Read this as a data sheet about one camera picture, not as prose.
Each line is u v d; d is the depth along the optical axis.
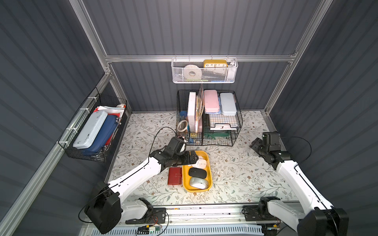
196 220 0.73
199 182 0.83
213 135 0.93
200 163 0.87
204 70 0.88
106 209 0.39
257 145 0.74
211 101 0.92
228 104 0.95
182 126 1.07
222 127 0.90
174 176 0.85
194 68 0.82
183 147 0.66
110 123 0.71
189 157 0.72
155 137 1.04
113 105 0.84
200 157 0.94
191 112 0.86
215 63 0.87
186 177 0.85
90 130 0.65
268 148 0.61
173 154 0.62
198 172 0.87
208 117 0.95
